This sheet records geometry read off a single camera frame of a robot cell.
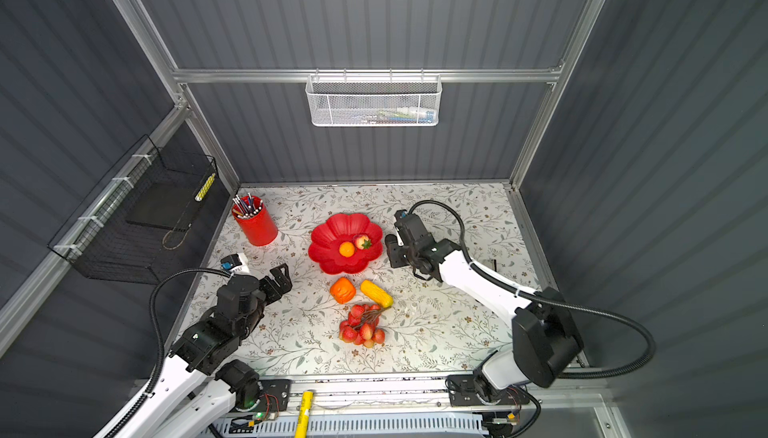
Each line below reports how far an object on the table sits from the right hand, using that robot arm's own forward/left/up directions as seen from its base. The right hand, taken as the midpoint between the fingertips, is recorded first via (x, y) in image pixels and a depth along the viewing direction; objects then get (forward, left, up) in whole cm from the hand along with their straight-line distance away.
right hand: (397, 252), depth 85 cm
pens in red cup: (+18, +50, -1) cm, 53 cm away
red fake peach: (+10, +12, -9) cm, 18 cm away
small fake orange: (+7, +17, -10) cm, 21 cm away
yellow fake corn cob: (-8, +7, -10) cm, 14 cm away
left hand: (-9, +32, +5) cm, 33 cm away
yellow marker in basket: (+12, +53, +16) cm, 57 cm away
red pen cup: (+11, +45, +1) cm, 46 cm away
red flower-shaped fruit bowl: (+12, +25, -11) cm, 30 cm away
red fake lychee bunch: (-20, +10, -5) cm, 22 cm away
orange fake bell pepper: (-8, +16, -8) cm, 20 cm away
